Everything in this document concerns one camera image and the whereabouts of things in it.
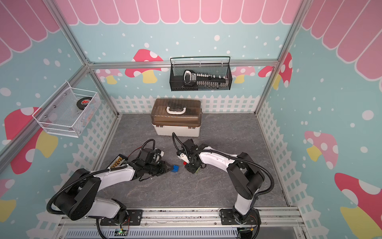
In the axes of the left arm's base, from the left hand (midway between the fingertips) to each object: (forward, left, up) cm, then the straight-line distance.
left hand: (170, 171), depth 87 cm
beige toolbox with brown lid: (+27, -6, +18) cm, 33 cm away
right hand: (+3, -12, 0) cm, 13 cm away
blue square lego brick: (+2, -2, +1) cm, 3 cm away
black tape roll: (+24, +46, +31) cm, 61 cm away
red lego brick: (+1, -9, +9) cm, 13 cm away
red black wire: (+14, +28, -3) cm, 31 cm away
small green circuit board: (-29, +21, -4) cm, 37 cm away
